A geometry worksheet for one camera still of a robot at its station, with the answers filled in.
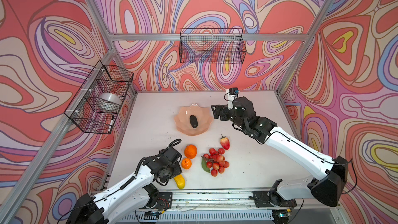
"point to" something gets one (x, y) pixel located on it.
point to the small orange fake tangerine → (186, 163)
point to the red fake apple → (225, 142)
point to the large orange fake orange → (190, 151)
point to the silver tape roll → (109, 101)
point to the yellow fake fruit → (180, 181)
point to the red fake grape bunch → (214, 161)
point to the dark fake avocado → (194, 121)
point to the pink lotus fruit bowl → (182, 118)
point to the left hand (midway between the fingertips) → (180, 171)
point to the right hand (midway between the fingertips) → (220, 109)
